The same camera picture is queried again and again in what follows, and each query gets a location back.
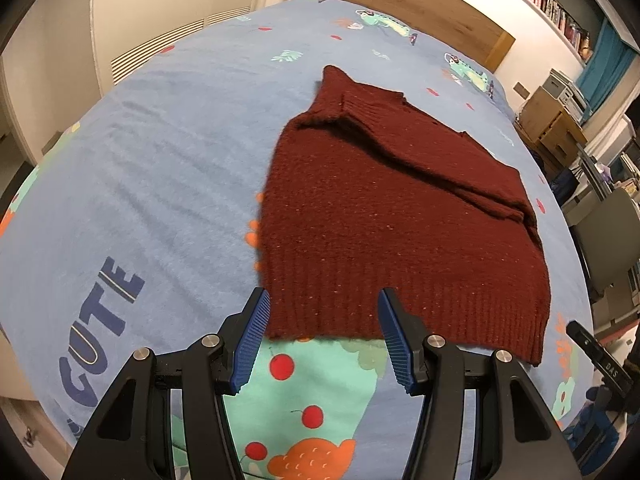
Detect glass desk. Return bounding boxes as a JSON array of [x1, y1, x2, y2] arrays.
[[577, 144, 639, 203]]

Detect blue patterned bed cover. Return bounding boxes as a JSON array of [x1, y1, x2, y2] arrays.
[[0, 0, 597, 480]]

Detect white storage box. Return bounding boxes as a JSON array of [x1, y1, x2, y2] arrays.
[[542, 68, 589, 124]]

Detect white wardrobe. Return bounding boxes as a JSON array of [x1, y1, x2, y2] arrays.
[[89, 0, 303, 98]]

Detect dark red knitted sweater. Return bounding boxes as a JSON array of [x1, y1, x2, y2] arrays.
[[257, 65, 551, 365]]

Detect wooden nightstand drawers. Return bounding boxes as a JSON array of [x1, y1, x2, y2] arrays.
[[514, 87, 587, 178]]

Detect grey desk chair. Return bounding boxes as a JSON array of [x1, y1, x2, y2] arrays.
[[563, 188, 639, 304]]

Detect row of books on shelf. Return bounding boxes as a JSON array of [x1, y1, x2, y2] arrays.
[[474, 0, 592, 61]]

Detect teal curtain right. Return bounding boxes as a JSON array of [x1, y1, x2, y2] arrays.
[[575, 18, 638, 125]]

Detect dark blue bag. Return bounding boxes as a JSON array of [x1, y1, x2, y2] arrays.
[[550, 168, 579, 206]]

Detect wooden headboard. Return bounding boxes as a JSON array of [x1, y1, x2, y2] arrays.
[[346, 0, 515, 72]]

